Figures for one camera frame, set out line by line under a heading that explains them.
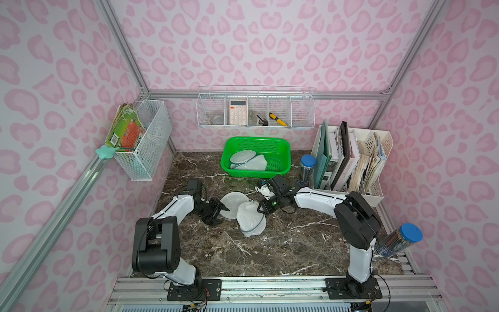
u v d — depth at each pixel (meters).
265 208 0.80
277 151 1.16
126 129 0.73
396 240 0.71
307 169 0.90
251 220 0.85
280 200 0.72
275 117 0.98
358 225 0.49
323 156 0.77
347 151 0.78
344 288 0.72
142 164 0.73
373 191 1.04
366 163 0.88
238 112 0.95
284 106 1.01
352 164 0.83
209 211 0.78
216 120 0.98
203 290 0.72
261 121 0.92
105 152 0.63
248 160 1.07
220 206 0.80
